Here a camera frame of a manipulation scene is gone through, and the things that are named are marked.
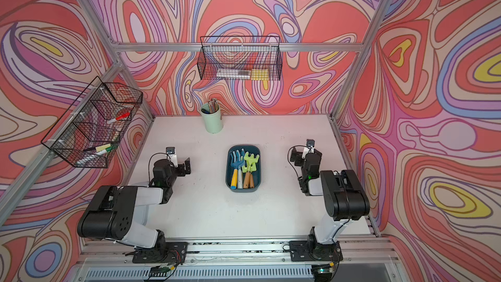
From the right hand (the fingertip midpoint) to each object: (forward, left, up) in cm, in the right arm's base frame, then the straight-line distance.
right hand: (304, 152), depth 96 cm
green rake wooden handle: (-7, +29, -2) cm, 30 cm away
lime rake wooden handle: (-4, +26, -1) cm, 26 cm away
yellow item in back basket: (+26, +21, +28) cm, 44 cm away
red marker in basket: (+3, +80, +25) cm, 84 cm away
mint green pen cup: (+21, +47, +3) cm, 52 cm away
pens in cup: (+25, +46, +10) cm, 54 cm away
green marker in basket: (-10, +82, +22) cm, 85 cm away
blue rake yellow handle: (-5, +35, -2) cm, 35 cm away
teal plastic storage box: (+3, +26, 0) cm, 26 cm away
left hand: (-2, +61, +1) cm, 61 cm away
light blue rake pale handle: (-13, +32, -1) cm, 35 cm away
